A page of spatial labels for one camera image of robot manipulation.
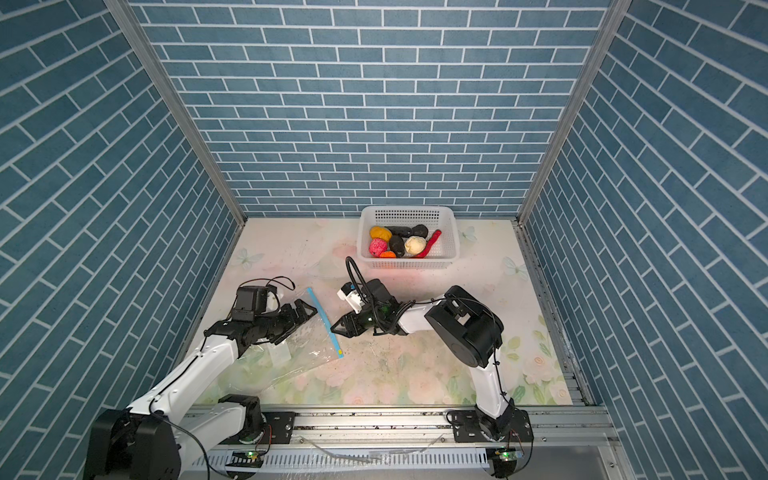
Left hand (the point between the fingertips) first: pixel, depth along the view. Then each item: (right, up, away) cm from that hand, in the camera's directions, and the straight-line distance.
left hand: (309, 316), depth 84 cm
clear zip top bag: (-14, -14, 0) cm, 20 cm away
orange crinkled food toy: (+22, +17, +19) cm, 34 cm away
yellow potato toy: (+19, +25, +24) cm, 40 cm away
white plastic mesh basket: (+29, +23, +22) cm, 44 cm away
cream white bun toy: (+32, +20, +21) cm, 43 cm away
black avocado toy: (+25, +21, +23) cm, 40 cm away
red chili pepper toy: (+37, +21, +26) cm, 50 cm away
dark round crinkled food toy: (+34, +26, +27) cm, 51 cm away
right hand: (+7, -3, +3) cm, 8 cm away
